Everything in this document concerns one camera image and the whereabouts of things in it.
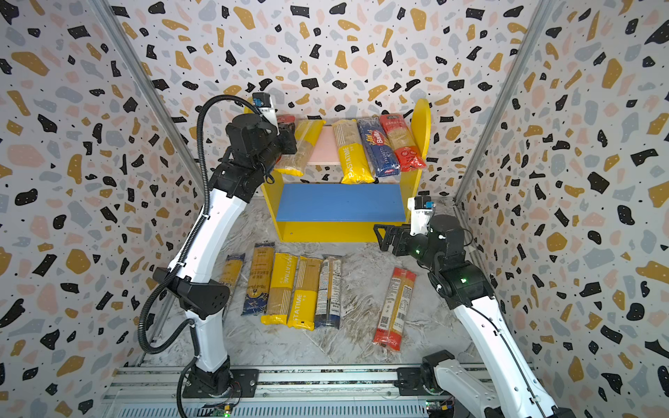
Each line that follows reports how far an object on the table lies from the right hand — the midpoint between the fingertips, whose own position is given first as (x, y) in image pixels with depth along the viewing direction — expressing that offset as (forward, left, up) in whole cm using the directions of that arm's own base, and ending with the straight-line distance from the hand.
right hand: (385, 222), depth 66 cm
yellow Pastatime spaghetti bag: (-4, +33, -33) cm, 47 cm away
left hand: (+21, +24, +17) cm, 37 cm away
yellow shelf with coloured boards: (+26, +22, -23) cm, 41 cm away
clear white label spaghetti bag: (-4, +16, -33) cm, 37 cm away
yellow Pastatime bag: (-9, +25, -34) cm, 43 cm away
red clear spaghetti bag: (-10, -6, -33) cm, 35 cm away
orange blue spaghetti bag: (0, +41, -33) cm, 53 cm away
